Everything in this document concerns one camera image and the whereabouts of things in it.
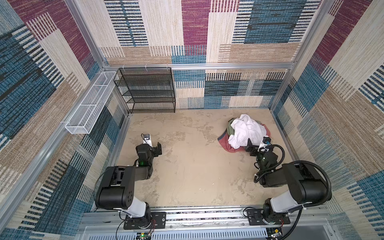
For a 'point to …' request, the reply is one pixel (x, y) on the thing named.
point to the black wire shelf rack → (147, 90)
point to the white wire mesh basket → (81, 120)
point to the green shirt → (230, 129)
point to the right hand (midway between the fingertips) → (257, 140)
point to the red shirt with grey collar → (223, 140)
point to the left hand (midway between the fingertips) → (150, 141)
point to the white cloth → (245, 128)
